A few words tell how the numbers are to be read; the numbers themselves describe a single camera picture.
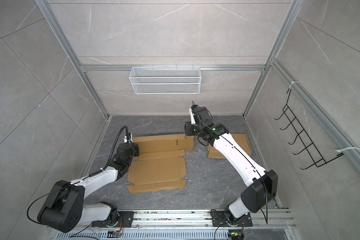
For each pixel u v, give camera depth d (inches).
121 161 26.7
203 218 29.4
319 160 22.8
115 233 27.5
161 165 36.3
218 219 28.7
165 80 39.4
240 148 19.0
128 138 29.4
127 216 28.9
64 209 16.4
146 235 27.5
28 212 15.7
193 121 26.6
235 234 27.6
